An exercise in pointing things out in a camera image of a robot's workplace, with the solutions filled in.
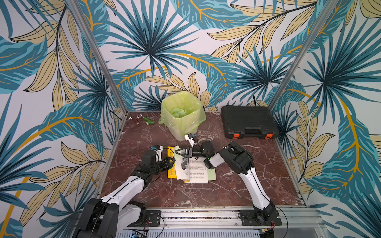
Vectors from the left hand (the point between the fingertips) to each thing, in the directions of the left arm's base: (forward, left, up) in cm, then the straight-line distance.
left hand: (172, 162), depth 86 cm
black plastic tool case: (+30, -51, +2) cm, 60 cm away
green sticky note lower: (-6, -23, -4) cm, 24 cm away
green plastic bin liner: (+21, -12, +18) cm, 30 cm away
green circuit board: (-34, +15, -8) cm, 39 cm away
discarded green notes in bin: (+34, -1, +6) cm, 35 cm away
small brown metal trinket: (+32, +29, -5) cm, 43 cm away
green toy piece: (+34, +21, -4) cm, 40 cm away
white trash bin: (+16, -4, +3) cm, 17 cm away
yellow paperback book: (-3, -12, -5) cm, 13 cm away
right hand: (+5, -2, +2) cm, 6 cm away
